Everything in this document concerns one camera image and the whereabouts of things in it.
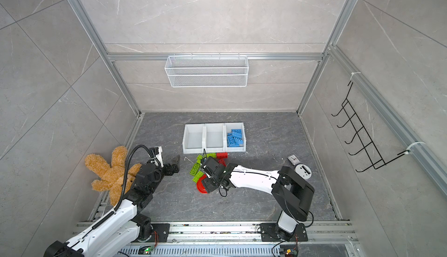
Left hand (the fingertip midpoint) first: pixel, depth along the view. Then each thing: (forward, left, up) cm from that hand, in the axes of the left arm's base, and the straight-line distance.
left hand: (170, 152), depth 82 cm
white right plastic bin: (+19, -28, -7) cm, 35 cm away
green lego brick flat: (+5, -12, -15) cm, 20 cm away
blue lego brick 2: (+12, -31, -9) cm, 34 cm away
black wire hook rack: (-12, -81, +17) cm, 84 cm away
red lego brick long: (+4, -25, -12) cm, 28 cm away
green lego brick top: (+5, -20, -11) cm, 23 cm away
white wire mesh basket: (+46, -18, +16) cm, 52 cm away
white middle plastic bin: (+18, -21, -13) cm, 31 cm away
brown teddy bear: (-8, +28, -7) cm, 30 cm away
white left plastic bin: (+18, -7, -14) cm, 23 cm away
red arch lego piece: (-11, -13, -13) cm, 22 cm away
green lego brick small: (-7, -11, -14) cm, 20 cm away
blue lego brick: (+19, -35, -11) cm, 41 cm away
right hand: (-11, -18, -11) cm, 24 cm away
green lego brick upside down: (-2, -10, -14) cm, 17 cm away
